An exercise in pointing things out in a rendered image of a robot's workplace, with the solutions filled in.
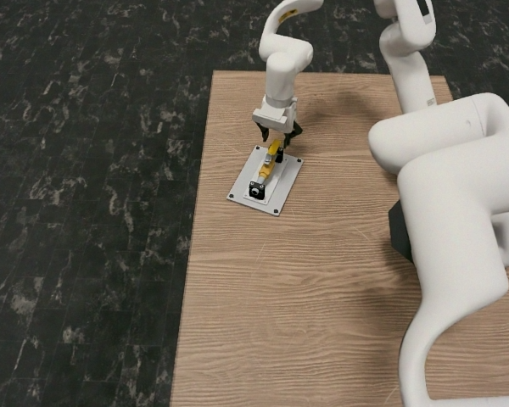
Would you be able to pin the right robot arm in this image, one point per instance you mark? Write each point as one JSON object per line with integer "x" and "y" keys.
{"x": 399, "y": 44}

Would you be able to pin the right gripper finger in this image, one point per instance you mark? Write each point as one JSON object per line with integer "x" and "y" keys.
{"x": 295, "y": 133}
{"x": 264, "y": 130}

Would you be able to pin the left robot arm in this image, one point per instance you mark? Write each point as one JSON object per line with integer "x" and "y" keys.
{"x": 453, "y": 200}

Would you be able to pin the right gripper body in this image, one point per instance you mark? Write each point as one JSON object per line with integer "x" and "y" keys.
{"x": 289, "y": 112}

